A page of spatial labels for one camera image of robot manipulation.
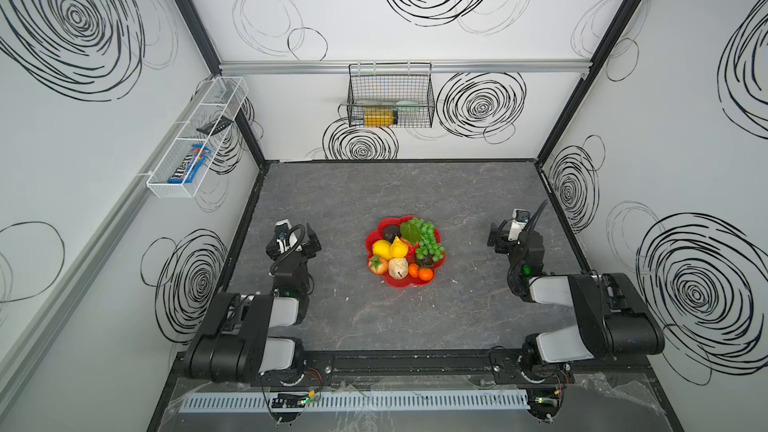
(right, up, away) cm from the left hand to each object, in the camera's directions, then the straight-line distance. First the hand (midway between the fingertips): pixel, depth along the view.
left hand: (296, 228), depth 87 cm
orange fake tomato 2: (+38, -13, -2) cm, 40 cm away
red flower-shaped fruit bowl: (+23, -3, +9) cm, 25 cm away
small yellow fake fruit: (+30, -6, 0) cm, 30 cm away
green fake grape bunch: (+36, -1, +2) cm, 36 cm away
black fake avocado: (+28, -2, +5) cm, 28 cm away
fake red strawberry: (+24, -10, -4) cm, 26 cm away
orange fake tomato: (+34, -12, 0) cm, 37 cm away
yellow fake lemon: (+25, -6, +3) cm, 26 cm away
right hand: (+65, 0, +5) cm, 65 cm away
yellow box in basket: (+25, +33, +2) cm, 41 cm away
